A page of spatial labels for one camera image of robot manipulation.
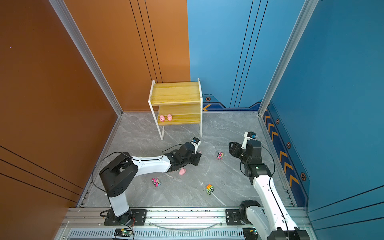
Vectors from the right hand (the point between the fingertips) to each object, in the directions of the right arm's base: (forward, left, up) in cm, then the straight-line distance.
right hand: (232, 144), depth 81 cm
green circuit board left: (-38, +56, -18) cm, 70 cm away
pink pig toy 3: (-9, +28, -14) cm, 33 cm away
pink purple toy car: (+1, +5, -15) cm, 16 cm away
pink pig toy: (+19, +41, +2) cm, 45 cm away
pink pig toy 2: (+19, +36, +2) cm, 41 cm away
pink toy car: (-15, +42, -14) cm, 47 cm away
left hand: (0, +17, -10) cm, 19 cm away
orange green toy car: (-19, +13, -15) cm, 27 cm away
